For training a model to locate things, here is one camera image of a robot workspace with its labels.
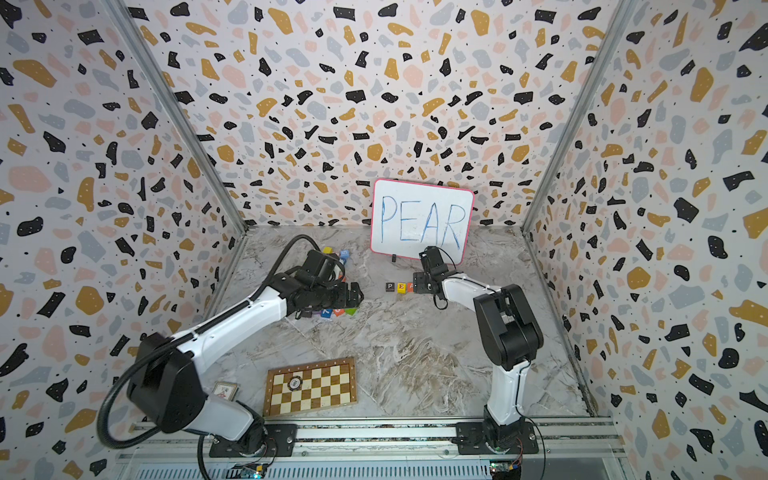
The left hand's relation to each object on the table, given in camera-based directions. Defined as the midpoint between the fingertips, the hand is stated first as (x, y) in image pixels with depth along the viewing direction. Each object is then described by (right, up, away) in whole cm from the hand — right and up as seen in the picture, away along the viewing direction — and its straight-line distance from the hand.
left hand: (354, 296), depth 84 cm
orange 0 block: (-7, -7, +13) cm, 16 cm away
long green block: (-4, -7, +13) cm, 15 cm away
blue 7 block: (-11, -7, +12) cm, 18 cm away
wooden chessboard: (-11, -24, -4) cm, 27 cm away
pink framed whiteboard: (+16, +25, +21) cm, 36 cm away
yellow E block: (+13, 0, +19) cm, 23 cm away
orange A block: (+16, 0, +19) cm, 25 cm away
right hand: (+23, +3, +17) cm, 28 cm away
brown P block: (+9, +1, +19) cm, 21 cm away
